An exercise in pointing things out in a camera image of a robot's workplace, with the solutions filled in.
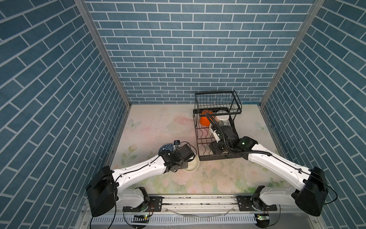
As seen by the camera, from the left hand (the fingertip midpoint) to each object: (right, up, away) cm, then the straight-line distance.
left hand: (187, 164), depth 80 cm
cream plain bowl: (+4, -2, +4) cm, 6 cm away
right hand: (+16, +11, 0) cm, 20 cm away
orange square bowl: (+12, +24, +26) cm, 37 cm away
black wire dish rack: (+21, +33, +35) cm, 53 cm away
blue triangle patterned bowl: (-14, +8, +11) cm, 19 cm away
